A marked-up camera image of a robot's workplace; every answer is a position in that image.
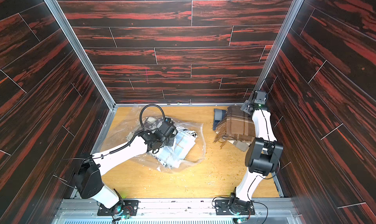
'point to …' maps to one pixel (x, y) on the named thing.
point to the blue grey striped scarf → (219, 115)
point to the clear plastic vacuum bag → (129, 122)
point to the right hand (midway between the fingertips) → (256, 109)
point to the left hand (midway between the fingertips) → (171, 137)
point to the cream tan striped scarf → (242, 145)
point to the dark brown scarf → (235, 123)
